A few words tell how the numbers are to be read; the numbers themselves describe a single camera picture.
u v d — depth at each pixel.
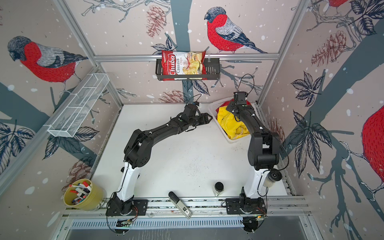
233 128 0.88
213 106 1.07
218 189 0.71
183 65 0.88
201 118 0.83
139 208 0.73
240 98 0.74
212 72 0.94
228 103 1.04
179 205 0.71
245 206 0.67
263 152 0.51
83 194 0.68
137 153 0.55
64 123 0.70
